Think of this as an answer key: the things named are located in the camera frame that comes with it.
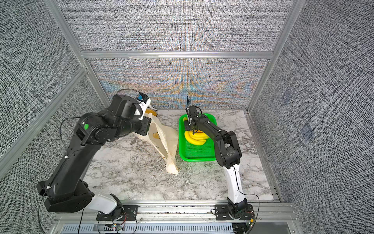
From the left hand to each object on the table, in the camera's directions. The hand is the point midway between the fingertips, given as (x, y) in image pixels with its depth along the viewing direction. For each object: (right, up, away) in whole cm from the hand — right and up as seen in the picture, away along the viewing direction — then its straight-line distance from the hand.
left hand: (152, 119), depth 61 cm
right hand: (+16, 0, +39) cm, 42 cm away
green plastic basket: (+17, -20, +35) cm, 43 cm away
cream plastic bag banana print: (+3, -9, +14) cm, 17 cm away
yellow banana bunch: (+22, -11, +34) cm, 42 cm away
